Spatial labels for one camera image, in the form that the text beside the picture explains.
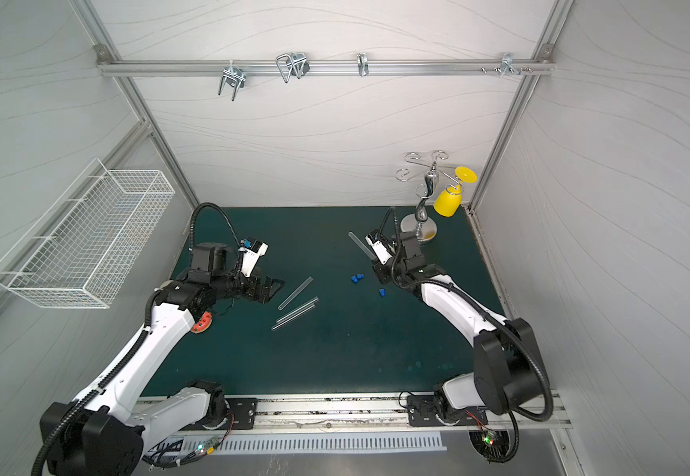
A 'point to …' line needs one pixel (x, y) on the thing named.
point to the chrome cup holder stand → (419, 226)
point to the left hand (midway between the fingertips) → (265, 276)
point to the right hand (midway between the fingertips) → (380, 256)
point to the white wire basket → (96, 245)
